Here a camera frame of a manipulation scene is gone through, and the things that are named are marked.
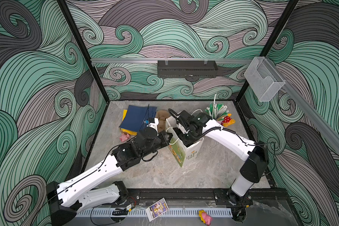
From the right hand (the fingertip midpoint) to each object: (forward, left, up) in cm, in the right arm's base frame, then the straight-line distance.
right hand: (185, 142), depth 79 cm
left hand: (-3, +7, +15) cm, 16 cm away
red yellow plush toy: (+22, -34, -10) cm, 42 cm away
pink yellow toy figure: (-34, -8, -11) cm, 36 cm away
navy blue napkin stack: (+24, +33, -6) cm, 41 cm away
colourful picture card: (-31, +15, -12) cm, 37 cm away
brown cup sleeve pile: (+28, +15, -10) cm, 33 cm away
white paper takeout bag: (-9, +1, +3) cm, 9 cm away
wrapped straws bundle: (+23, -23, +1) cm, 32 cm away
